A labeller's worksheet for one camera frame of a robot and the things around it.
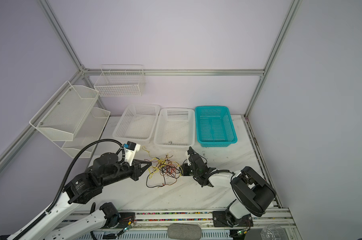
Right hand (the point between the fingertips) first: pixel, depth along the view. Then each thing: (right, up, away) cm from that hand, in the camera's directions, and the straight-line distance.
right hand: (179, 167), depth 88 cm
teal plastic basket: (+27, +25, +27) cm, 46 cm away
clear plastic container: (+45, -25, -18) cm, 55 cm away
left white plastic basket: (-35, +28, +27) cm, 52 cm away
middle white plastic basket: (-4, +24, +25) cm, 35 cm away
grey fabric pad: (+3, -25, -19) cm, 32 cm away
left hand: (-12, +7, -24) cm, 27 cm away
